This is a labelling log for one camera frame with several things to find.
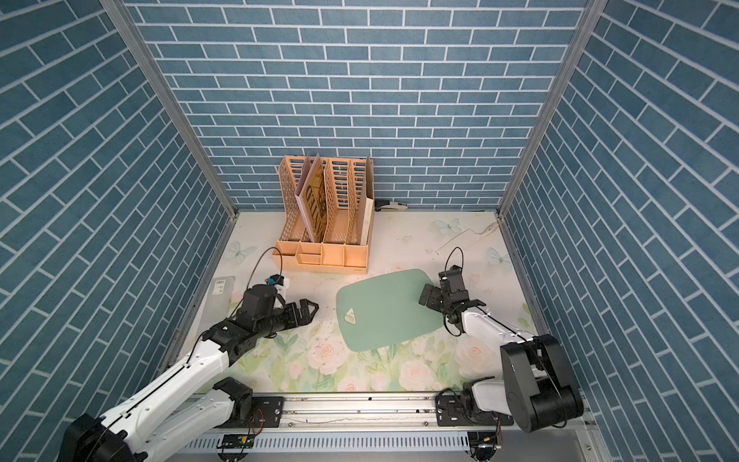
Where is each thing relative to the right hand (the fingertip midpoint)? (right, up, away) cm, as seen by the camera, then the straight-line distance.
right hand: (435, 296), depth 93 cm
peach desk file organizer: (-37, +28, +12) cm, 48 cm away
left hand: (-37, -1, -11) cm, 39 cm away
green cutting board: (-16, -5, +4) cm, 17 cm away
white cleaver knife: (+15, +18, +19) cm, 31 cm away
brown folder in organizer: (-40, +33, -1) cm, 52 cm away
